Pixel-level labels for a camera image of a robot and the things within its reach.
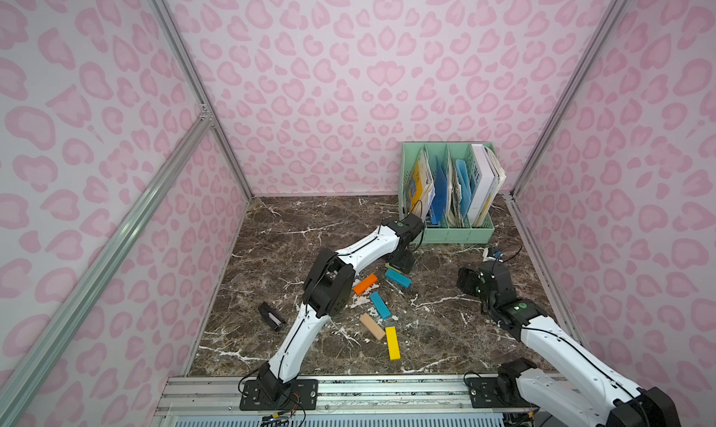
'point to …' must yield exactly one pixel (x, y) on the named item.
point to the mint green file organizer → (441, 234)
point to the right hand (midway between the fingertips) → (468, 270)
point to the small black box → (271, 315)
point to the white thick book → (483, 184)
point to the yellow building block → (393, 347)
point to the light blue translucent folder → (467, 187)
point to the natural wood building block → (376, 330)
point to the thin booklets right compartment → (500, 183)
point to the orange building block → (364, 284)
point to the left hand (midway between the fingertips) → (396, 259)
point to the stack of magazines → (453, 195)
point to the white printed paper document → (420, 187)
